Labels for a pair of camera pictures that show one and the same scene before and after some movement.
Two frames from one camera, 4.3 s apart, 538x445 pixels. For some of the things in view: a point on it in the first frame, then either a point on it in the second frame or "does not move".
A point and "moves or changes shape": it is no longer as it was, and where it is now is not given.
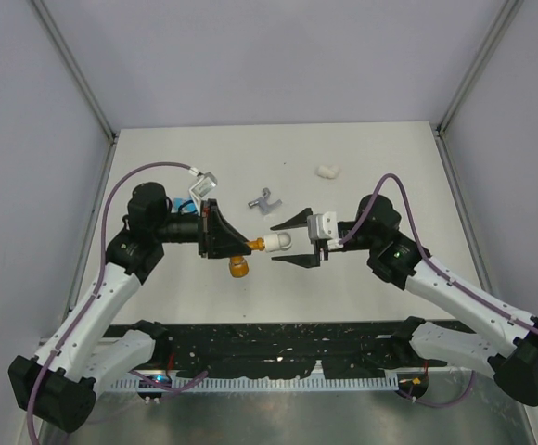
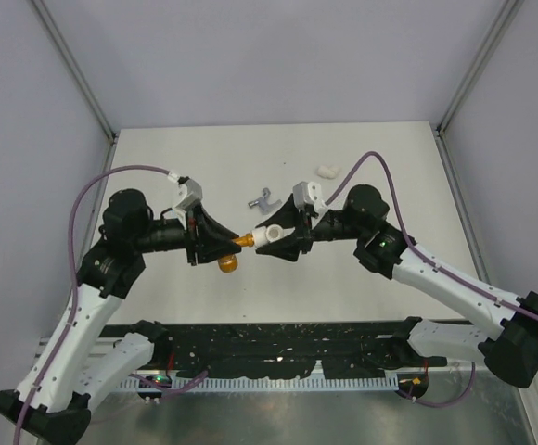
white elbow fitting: x=275 y=243 moves or changes shape
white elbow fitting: x=327 y=172 does not move
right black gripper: x=309 y=260 to x=289 y=216
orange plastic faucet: x=238 y=266 moves or changes shape
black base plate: x=243 y=350 does not move
